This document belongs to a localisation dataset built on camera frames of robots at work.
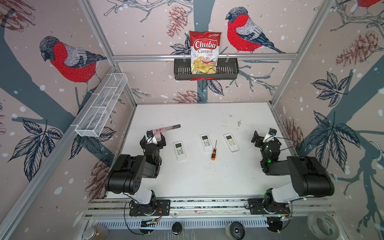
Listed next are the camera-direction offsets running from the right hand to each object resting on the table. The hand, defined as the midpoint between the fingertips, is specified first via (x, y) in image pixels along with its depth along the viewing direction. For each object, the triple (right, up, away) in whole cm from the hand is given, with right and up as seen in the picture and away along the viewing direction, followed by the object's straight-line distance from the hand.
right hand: (262, 134), depth 89 cm
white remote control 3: (-17, -7, +8) cm, 20 cm away
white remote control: (-51, -11, +3) cm, 52 cm away
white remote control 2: (-34, -7, +8) cm, 35 cm away
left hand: (-68, 0, -1) cm, 68 cm away
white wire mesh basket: (-91, +10, -18) cm, 93 cm away
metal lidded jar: (-82, -37, -29) cm, 94 cm away
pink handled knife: (-68, +1, +11) cm, 69 cm away
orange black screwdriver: (-30, -13, +1) cm, 33 cm away
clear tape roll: (+20, -41, -20) cm, 50 cm away
